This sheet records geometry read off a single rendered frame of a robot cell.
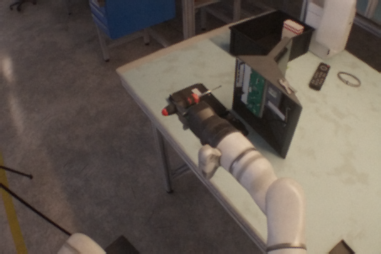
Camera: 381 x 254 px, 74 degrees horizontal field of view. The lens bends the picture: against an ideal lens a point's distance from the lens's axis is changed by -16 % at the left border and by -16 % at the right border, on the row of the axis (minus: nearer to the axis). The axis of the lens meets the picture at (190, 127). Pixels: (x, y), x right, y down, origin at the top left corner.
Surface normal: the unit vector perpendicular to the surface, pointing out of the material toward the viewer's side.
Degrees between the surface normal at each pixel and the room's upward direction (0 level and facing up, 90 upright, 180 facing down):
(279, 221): 26
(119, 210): 0
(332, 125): 0
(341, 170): 0
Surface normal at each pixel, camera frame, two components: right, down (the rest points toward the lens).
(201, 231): -0.04, -0.66
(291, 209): -0.12, -0.33
